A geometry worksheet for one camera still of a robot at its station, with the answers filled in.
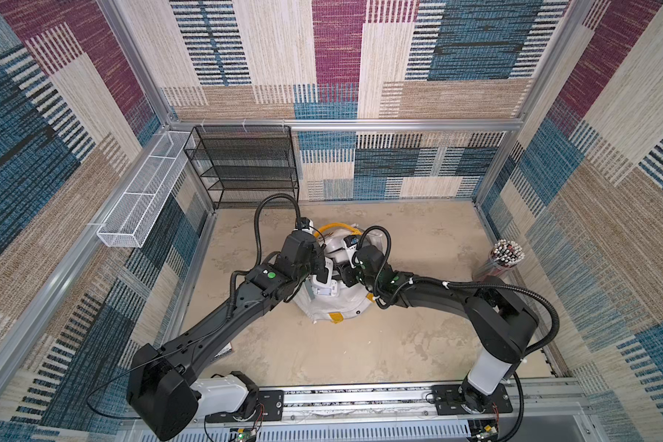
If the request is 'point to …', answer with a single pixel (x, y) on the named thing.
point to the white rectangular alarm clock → (350, 253)
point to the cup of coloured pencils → (505, 255)
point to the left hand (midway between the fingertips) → (320, 251)
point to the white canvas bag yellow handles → (351, 300)
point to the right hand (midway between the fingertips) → (345, 264)
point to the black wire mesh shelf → (252, 165)
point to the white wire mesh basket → (133, 218)
